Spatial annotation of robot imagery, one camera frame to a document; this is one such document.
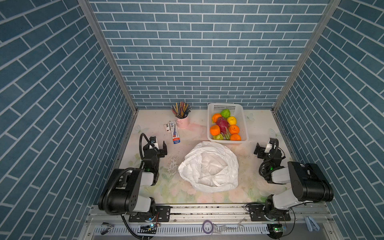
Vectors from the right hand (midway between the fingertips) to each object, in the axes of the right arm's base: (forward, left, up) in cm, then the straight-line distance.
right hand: (265, 143), depth 92 cm
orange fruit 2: (+11, +19, -2) cm, 22 cm away
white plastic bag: (-16, +34, -6) cm, 38 cm away
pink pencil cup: (+13, +54, 0) cm, 56 cm away
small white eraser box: (+12, +66, -5) cm, 67 cm away
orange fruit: (+21, +31, -1) cm, 38 cm away
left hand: (-6, +67, +3) cm, 67 cm away
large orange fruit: (+5, +18, -2) cm, 19 cm away
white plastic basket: (+30, +15, -2) cm, 33 cm away
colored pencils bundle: (+19, +56, +7) cm, 59 cm away
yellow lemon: (+18, +19, 0) cm, 26 cm away
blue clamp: (-40, -15, -6) cm, 43 cm away
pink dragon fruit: (+11, +25, 0) cm, 27 cm away
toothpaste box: (+7, +59, -6) cm, 60 cm away
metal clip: (-50, +82, -6) cm, 96 cm away
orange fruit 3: (+6, +31, +2) cm, 32 cm away
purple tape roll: (-45, +34, -8) cm, 57 cm away
